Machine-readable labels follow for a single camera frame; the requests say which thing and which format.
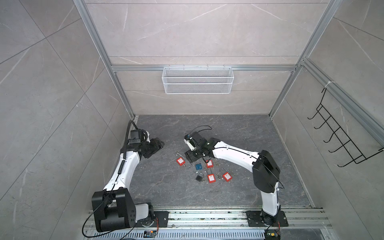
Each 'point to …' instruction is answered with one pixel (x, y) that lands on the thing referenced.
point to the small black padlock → (199, 177)
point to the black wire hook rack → (354, 152)
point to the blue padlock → (198, 166)
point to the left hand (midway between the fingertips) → (160, 143)
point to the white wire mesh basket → (197, 80)
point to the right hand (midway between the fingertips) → (190, 154)
